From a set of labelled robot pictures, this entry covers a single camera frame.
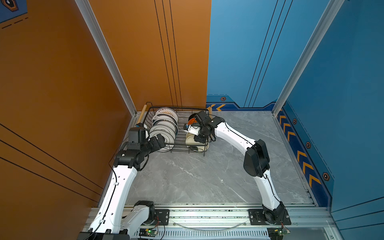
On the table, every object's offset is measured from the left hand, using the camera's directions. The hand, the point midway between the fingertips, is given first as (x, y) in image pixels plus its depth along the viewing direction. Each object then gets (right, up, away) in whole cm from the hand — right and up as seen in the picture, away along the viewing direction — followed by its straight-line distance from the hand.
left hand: (157, 139), depth 76 cm
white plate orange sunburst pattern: (-1, +19, +26) cm, 32 cm away
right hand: (+20, +1, +18) cm, 27 cm away
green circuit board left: (-5, -45, -4) cm, 45 cm away
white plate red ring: (0, +16, +28) cm, 32 cm away
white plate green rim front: (+3, +2, +14) cm, 14 cm away
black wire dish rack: (+10, +16, +45) cm, 49 cm away
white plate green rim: (0, +9, +19) cm, 21 cm away
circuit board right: (+59, -44, -5) cm, 74 cm away
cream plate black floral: (+22, -8, +20) cm, 30 cm away
